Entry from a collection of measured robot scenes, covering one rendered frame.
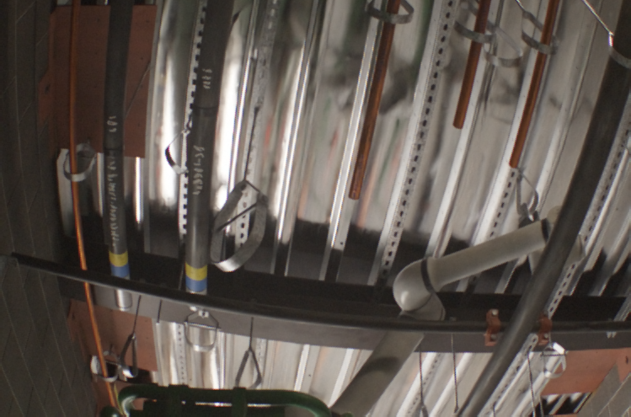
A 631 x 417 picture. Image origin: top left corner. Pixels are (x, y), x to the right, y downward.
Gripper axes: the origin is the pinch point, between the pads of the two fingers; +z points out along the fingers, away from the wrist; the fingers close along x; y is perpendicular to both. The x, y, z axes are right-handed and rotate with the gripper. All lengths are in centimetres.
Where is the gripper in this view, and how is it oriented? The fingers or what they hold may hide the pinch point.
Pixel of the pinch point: (530, 212)
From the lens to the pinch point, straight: 259.7
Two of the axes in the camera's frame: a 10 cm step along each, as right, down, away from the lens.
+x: 8.5, 4.2, 3.2
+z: 0.2, -6.2, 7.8
